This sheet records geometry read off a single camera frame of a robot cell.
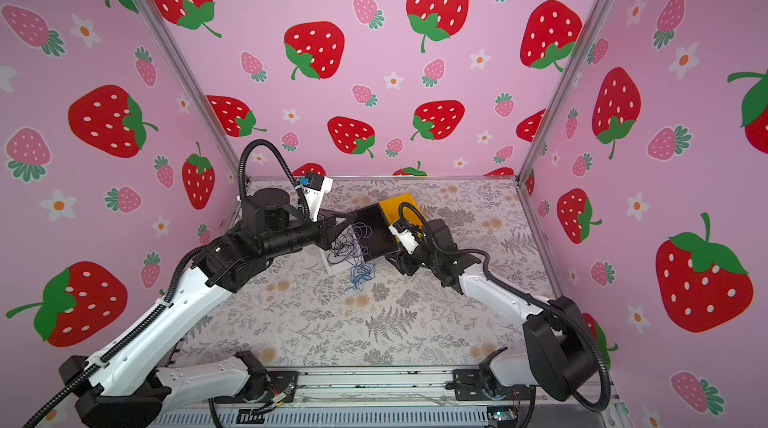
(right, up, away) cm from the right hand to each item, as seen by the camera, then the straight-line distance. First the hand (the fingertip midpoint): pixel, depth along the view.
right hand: (391, 250), depth 83 cm
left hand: (-8, +10, -20) cm, 24 cm away
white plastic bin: (-18, -7, +9) cm, 21 cm away
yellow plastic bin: (0, +12, +21) cm, 25 cm away
